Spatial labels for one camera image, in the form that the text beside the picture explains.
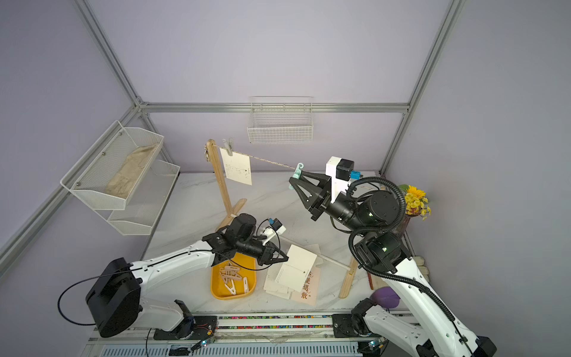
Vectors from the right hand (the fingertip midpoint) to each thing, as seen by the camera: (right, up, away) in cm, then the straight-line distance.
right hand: (295, 179), depth 51 cm
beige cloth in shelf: (-60, +1, +25) cm, 65 cm away
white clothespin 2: (-18, -38, +28) cm, 51 cm away
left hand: (-3, -26, +22) cm, 34 cm away
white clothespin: (-23, -39, +29) cm, 53 cm away
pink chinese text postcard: (+5, -40, +29) cm, 50 cm away
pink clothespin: (-25, -34, +33) cm, 53 cm away
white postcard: (+2, -25, +22) cm, 33 cm away
